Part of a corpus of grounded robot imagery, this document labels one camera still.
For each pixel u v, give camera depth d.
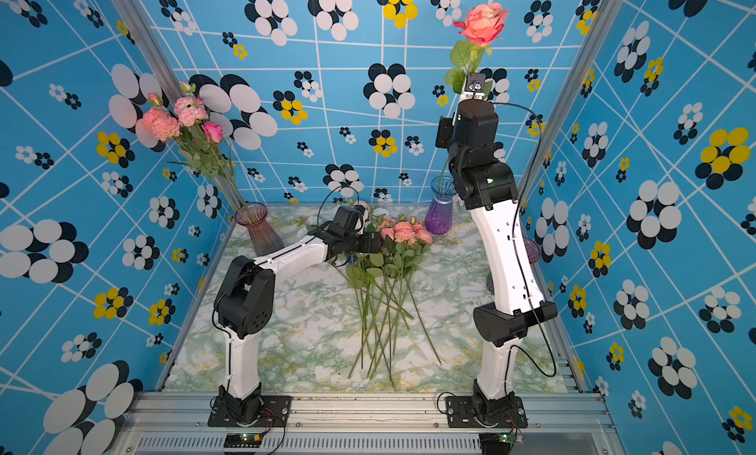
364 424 0.73
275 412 0.73
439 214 0.99
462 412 0.73
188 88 0.80
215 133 0.79
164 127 0.74
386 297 0.93
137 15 0.72
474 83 0.50
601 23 0.72
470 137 0.45
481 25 0.46
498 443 0.70
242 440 0.72
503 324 0.45
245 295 0.53
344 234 0.77
